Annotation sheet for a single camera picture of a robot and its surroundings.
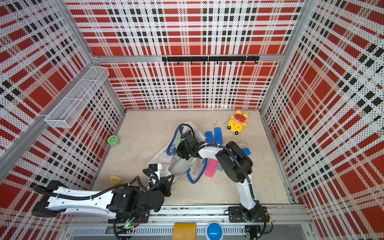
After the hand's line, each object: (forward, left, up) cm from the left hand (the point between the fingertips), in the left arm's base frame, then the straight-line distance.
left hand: (176, 177), depth 70 cm
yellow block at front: (-20, -3, -18) cm, 27 cm away
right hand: (+21, +4, -12) cm, 24 cm away
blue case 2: (+35, -24, -16) cm, 45 cm away
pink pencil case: (+11, -18, -14) cm, 25 cm away
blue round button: (-20, -18, -14) cm, 31 cm away
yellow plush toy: (+39, -36, -9) cm, 54 cm away
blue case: (+33, -18, -16) cm, 41 cm away
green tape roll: (+29, +47, -12) cm, 57 cm away
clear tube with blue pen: (+12, -10, -15) cm, 22 cm away
